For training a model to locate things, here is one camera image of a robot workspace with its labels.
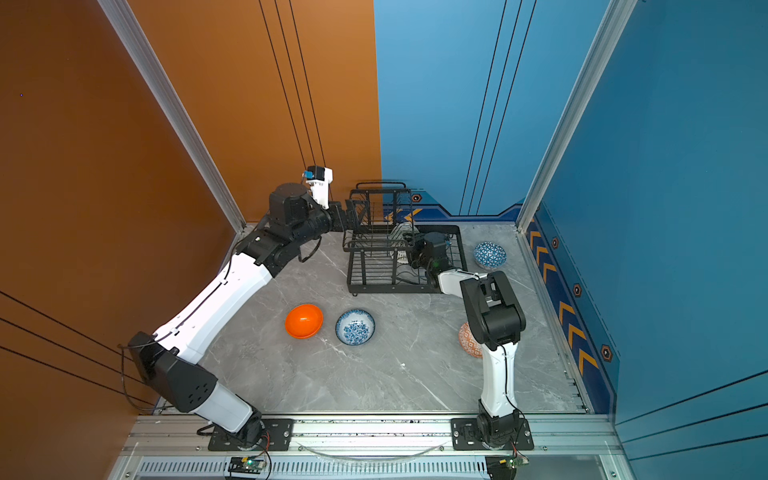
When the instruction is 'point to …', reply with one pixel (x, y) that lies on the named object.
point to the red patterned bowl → (468, 342)
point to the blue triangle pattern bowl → (489, 255)
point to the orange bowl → (304, 321)
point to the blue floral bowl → (355, 327)
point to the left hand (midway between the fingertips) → (356, 199)
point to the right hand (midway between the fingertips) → (400, 237)
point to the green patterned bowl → (405, 231)
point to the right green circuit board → (503, 467)
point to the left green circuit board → (249, 465)
